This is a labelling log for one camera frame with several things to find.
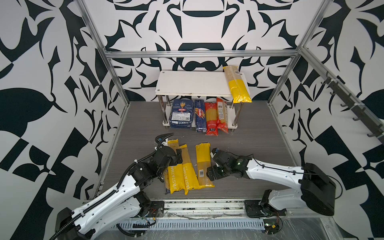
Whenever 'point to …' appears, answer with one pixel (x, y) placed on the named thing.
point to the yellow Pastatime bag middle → (190, 180)
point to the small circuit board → (271, 226)
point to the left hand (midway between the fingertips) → (174, 148)
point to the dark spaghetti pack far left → (167, 181)
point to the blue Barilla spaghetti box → (200, 115)
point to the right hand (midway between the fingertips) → (212, 172)
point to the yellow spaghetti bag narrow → (203, 152)
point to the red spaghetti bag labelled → (221, 115)
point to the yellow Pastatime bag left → (175, 172)
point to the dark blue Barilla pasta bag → (181, 113)
